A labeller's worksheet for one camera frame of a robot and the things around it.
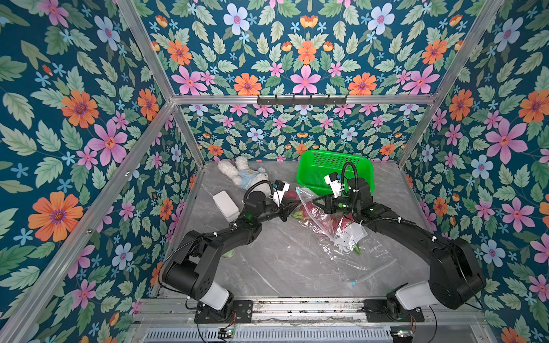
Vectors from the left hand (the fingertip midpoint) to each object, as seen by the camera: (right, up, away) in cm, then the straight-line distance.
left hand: (300, 201), depth 81 cm
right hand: (+7, +2, 0) cm, 7 cm away
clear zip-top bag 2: (+24, -22, +5) cm, 33 cm away
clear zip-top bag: (+10, -15, +4) cm, 19 cm away
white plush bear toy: (-29, +12, +24) cm, 39 cm away
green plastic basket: (+9, +17, +36) cm, 41 cm away
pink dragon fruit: (+5, -4, -2) cm, 7 cm away
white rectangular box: (-34, -4, +17) cm, 38 cm away
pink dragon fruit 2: (+16, -9, +7) cm, 20 cm away
